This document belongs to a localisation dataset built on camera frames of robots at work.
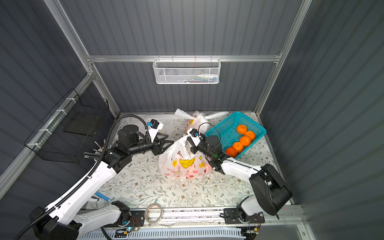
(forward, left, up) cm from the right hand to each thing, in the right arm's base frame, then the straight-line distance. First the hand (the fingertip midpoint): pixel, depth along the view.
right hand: (189, 135), depth 79 cm
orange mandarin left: (-1, -25, -15) cm, 30 cm away
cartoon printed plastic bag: (+17, -5, -8) cm, 20 cm away
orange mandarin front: (+5, -31, -19) cm, 37 cm away
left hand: (-9, +7, +7) cm, 14 cm away
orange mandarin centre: (+8, -36, -17) cm, 40 cm away
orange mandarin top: (+19, -36, -18) cm, 45 cm away
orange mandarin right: (+14, -42, -19) cm, 48 cm away
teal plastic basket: (+19, -26, -23) cm, 40 cm away
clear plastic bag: (-10, +7, -8) cm, 15 cm away
